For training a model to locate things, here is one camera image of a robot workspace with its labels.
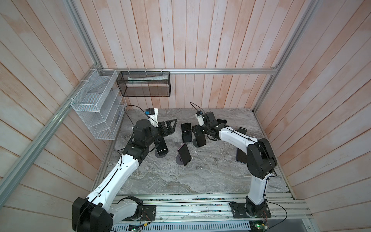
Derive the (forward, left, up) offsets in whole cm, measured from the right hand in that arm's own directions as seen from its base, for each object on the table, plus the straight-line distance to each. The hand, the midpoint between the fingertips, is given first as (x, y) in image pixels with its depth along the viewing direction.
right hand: (196, 127), depth 96 cm
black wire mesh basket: (+29, +38, +14) cm, 50 cm away
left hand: (-13, +14, +19) cm, 27 cm away
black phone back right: (+3, -16, +2) cm, 16 cm away
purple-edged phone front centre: (-19, +8, -2) cm, 21 cm away
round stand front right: (+1, -32, -4) cm, 33 cm away
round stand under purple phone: (-19, +11, -12) cm, 25 cm away
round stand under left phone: (-18, +25, -6) cm, 32 cm away
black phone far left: (-13, +23, -3) cm, 27 cm away
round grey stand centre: (-5, +1, -11) cm, 12 cm away
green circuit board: (-53, -30, -13) cm, 62 cm away
